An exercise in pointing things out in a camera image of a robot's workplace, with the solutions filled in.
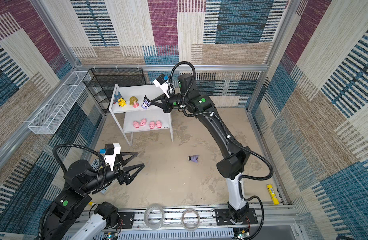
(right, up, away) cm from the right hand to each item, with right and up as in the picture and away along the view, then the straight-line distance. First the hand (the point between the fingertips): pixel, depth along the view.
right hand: (153, 104), depth 68 cm
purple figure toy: (+19, -29, +24) cm, 42 cm away
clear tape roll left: (-3, -50, +7) cm, 51 cm away
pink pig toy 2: (-15, -9, +21) cm, 27 cm away
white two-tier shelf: (-13, -1, +8) cm, 16 cm away
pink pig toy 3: (-11, -8, +22) cm, 26 cm away
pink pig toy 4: (-2, -9, +22) cm, 23 cm away
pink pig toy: (-5, -9, +21) cm, 24 cm away
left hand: (-4, -22, -8) cm, 24 cm away
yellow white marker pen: (-17, -35, -18) cm, 43 cm away
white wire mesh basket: (-51, -8, +2) cm, 51 cm away
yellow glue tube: (+60, -45, +12) cm, 76 cm away
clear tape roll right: (+17, -56, +8) cm, 59 cm away
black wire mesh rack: (-43, +20, +37) cm, 61 cm away
